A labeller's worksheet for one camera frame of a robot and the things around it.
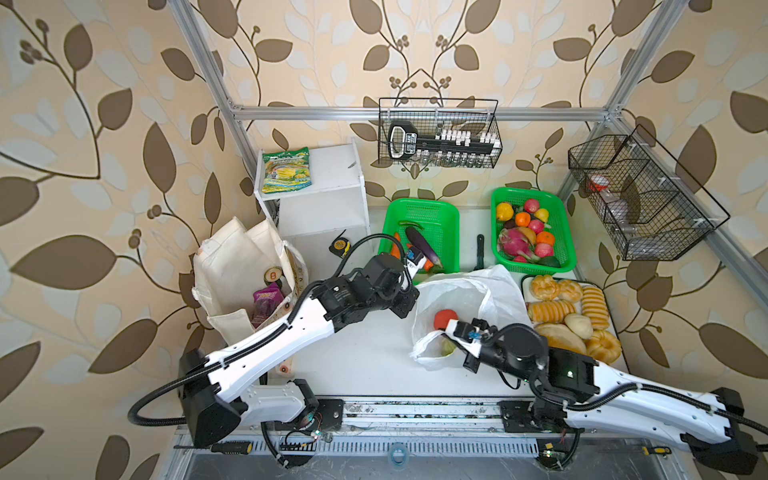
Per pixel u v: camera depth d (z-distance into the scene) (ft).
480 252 3.55
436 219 3.80
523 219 3.60
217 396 1.28
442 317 2.86
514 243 3.25
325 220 3.13
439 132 2.64
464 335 1.72
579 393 1.60
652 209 2.37
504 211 3.55
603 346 2.72
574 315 2.85
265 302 2.64
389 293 1.80
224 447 2.26
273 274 2.92
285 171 2.68
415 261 2.01
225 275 2.65
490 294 2.41
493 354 1.86
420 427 2.42
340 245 3.55
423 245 3.45
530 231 3.47
